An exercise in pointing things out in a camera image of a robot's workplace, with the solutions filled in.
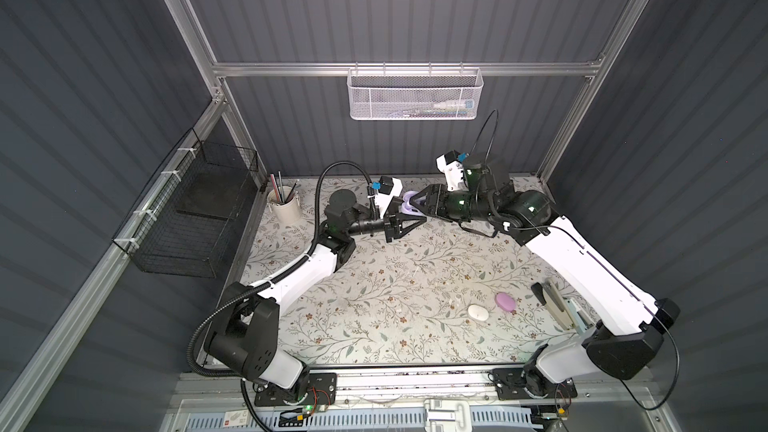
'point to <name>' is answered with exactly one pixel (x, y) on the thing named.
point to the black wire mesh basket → (182, 223)
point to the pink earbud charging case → (505, 301)
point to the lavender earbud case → (407, 206)
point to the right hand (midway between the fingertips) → (418, 201)
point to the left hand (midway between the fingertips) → (428, 219)
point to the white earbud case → (478, 312)
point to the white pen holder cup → (285, 204)
